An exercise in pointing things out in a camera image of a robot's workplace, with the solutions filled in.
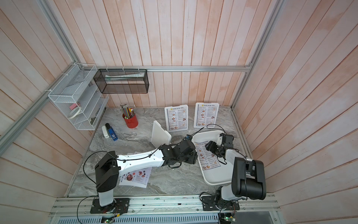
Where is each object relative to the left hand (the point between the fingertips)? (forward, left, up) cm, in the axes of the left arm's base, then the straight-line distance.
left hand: (192, 158), depth 79 cm
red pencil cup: (+31, +43, -6) cm, 54 cm away
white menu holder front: (+34, -4, +4) cm, 35 cm away
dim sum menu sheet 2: (+34, -13, +1) cm, 36 cm away
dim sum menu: (+3, -12, -11) cm, 17 cm away
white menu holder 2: (+30, +16, 0) cm, 34 cm away
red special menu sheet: (-8, +32, -12) cm, 35 cm away
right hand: (+13, -14, -9) cm, 21 cm away
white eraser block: (+24, +63, -8) cm, 68 cm away
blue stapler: (+24, +58, -8) cm, 63 cm away
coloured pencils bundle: (+35, +45, +1) cm, 57 cm away
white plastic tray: (-3, -15, -12) cm, 19 cm away
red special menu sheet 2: (+9, +37, -11) cm, 40 cm away
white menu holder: (+10, +20, +7) cm, 23 cm away
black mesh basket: (+54, +50, +16) cm, 75 cm away
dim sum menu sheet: (+30, +9, +1) cm, 32 cm away
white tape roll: (+22, +71, +15) cm, 75 cm away
